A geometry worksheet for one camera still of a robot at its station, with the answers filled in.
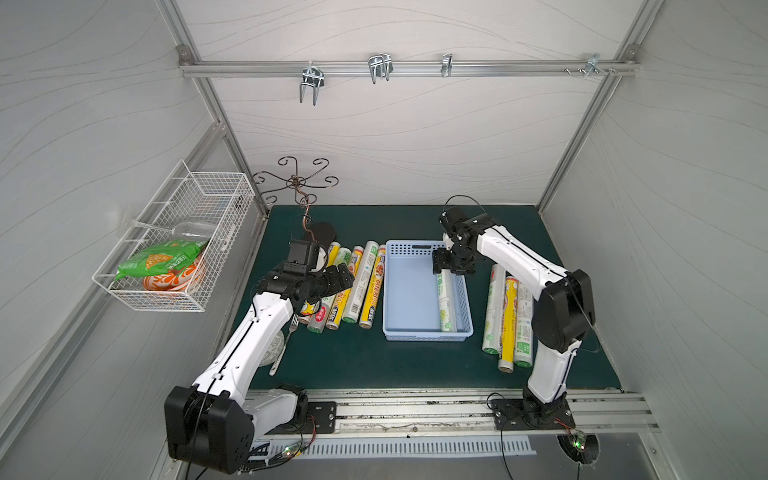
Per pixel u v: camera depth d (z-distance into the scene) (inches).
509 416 28.8
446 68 30.8
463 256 29.5
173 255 21.6
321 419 28.9
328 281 27.5
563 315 19.1
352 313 34.7
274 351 33.0
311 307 35.6
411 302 38.0
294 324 35.4
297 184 33.1
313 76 30.8
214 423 14.9
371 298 36.0
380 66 30.2
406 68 30.9
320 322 33.9
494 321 33.9
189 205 30.0
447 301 35.7
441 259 30.8
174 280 24.5
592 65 30.1
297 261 23.8
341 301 35.7
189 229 24.8
